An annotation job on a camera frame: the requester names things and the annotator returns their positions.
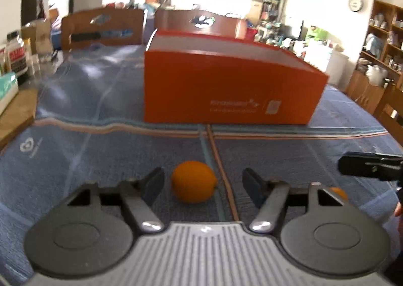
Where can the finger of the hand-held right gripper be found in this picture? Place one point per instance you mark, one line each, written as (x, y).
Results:
(362, 164)

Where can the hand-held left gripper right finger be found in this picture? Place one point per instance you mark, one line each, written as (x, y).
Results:
(253, 183)

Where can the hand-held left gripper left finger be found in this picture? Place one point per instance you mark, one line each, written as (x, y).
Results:
(152, 183)

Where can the orange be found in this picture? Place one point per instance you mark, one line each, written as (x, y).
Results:
(340, 193)
(193, 182)

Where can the orange cardboard box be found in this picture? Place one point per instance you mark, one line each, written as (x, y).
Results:
(220, 84)

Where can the person's right hand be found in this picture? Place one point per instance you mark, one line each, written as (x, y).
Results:
(399, 209)

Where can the blue patterned tablecloth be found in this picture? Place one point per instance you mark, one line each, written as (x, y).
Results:
(94, 147)

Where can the white cabinet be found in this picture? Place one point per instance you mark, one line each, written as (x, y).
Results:
(324, 62)

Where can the wooden shelf cabinet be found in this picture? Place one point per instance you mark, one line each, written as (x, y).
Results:
(377, 53)

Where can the black television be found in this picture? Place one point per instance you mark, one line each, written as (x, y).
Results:
(297, 31)

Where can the wooden cutting board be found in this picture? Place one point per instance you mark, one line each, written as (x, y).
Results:
(15, 116)

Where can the teal tissue pack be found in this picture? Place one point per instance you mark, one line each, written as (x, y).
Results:
(8, 84)

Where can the tall cluttered bookshelf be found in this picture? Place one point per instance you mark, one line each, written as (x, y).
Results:
(271, 5)

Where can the brown cardboard box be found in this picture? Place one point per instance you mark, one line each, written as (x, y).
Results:
(42, 37)

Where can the clear bottle red label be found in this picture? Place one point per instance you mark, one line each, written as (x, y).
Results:
(17, 56)

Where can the round wall clock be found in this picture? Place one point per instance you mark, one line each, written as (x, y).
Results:
(355, 3)

